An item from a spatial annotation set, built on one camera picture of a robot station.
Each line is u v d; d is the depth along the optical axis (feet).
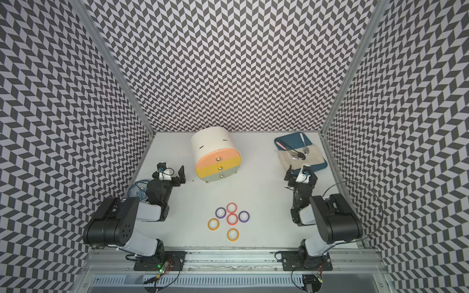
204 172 2.81
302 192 2.24
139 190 2.99
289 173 2.66
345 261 2.47
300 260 2.36
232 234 2.63
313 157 3.47
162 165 2.49
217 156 2.65
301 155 3.48
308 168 2.41
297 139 3.82
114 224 1.47
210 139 2.84
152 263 2.18
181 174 2.86
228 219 2.76
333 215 1.69
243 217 2.78
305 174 2.43
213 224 2.71
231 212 2.82
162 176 2.51
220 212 2.84
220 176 3.02
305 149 3.55
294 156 3.45
